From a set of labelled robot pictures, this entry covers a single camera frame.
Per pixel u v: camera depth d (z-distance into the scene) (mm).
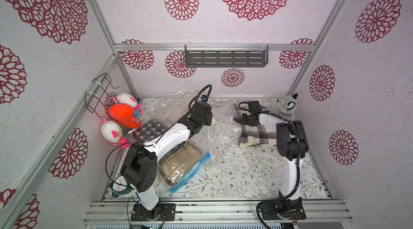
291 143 574
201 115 653
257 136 970
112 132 779
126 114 876
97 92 766
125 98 942
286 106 907
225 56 965
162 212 731
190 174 826
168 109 1130
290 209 652
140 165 455
